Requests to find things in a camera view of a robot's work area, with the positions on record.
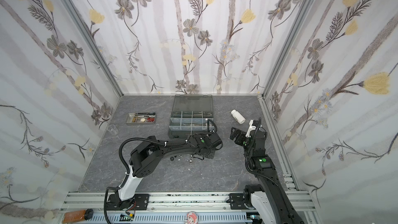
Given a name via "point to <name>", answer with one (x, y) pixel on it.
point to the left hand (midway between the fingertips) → (213, 153)
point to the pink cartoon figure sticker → (192, 218)
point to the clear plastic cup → (112, 129)
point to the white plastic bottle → (238, 116)
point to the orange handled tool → (79, 215)
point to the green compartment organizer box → (189, 115)
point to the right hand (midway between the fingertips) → (241, 130)
